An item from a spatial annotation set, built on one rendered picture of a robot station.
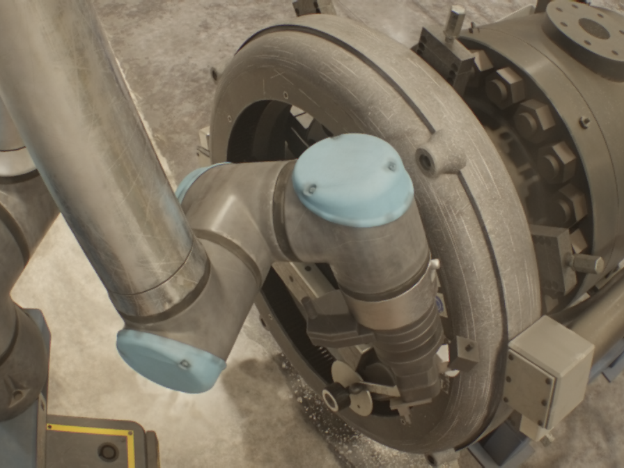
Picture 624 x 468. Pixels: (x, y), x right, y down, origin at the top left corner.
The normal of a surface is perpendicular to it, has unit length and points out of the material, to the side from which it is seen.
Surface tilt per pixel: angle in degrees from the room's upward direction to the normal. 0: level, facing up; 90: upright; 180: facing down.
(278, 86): 90
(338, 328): 25
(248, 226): 31
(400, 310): 79
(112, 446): 0
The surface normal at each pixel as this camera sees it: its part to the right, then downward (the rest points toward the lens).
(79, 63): 0.78, 0.25
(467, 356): 0.40, -0.66
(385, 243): 0.30, 0.55
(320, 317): -0.32, -0.71
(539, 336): -0.14, -0.85
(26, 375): 0.90, 0.08
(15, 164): 0.40, 0.17
